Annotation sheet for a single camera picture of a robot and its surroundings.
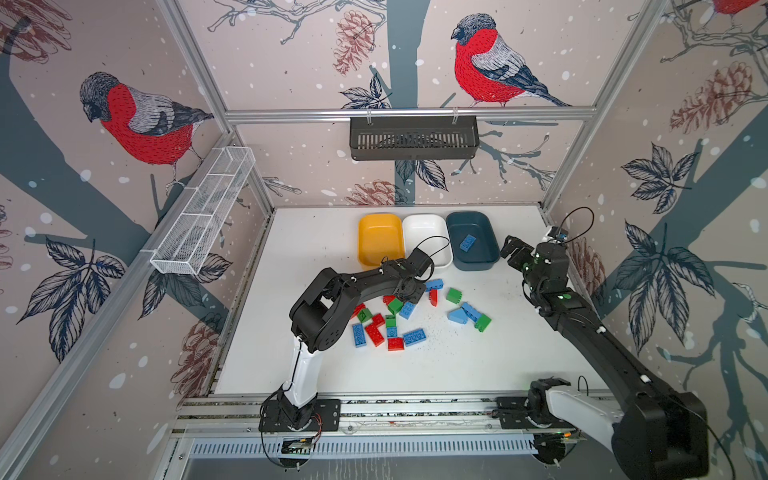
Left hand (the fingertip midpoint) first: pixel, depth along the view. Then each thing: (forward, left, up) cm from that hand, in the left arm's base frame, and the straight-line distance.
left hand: (413, 291), depth 95 cm
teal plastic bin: (+14, -26, +2) cm, 30 cm away
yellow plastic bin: (+24, +11, 0) cm, 26 cm away
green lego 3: (-8, +16, 0) cm, 18 cm away
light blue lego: (-8, -14, -2) cm, 16 cm away
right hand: (+3, -28, +20) cm, 35 cm away
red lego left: (-7, +18, +1) cm, 19 cm away
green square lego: (-1, -13, -1) cm, 13 cm away
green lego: (-5, +6, 0) cm, 8 cm away
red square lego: (-4, +8, +3) cm, 10 cm away
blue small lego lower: (-13, +7, -1) cm, 15 cm away
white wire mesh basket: (+1, +57, +29) cm, 64 cm away
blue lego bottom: (-15, +1, -2) cm, 15 cm away
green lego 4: (-10, +8, 0) cm, 13 cm away
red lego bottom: (-17, +6, 0) cm, 18 cm away
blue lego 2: (-7, +2, 0) cm, 7 cm away
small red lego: (-3, -6, +1) cm, 7 cm away
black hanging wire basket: (+48, +11, +26) cm, 56 cm away
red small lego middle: (-10, +11, -1) cm, 15 cm away
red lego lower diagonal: (-13, +13, 0) cm, 18 cm away
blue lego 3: (-13, +17, -2) cm, 22 cm away
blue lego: (+2, -7, +1) cm, 8 cm away
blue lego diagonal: (-8, -17, +1) cm, 19 cm away
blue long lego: (+19, -21, +1) cm, 28 cm away
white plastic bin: (+24, -7, +1) cm, 25 cm away
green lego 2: (-11, -20, 0) cm, 23 cm away
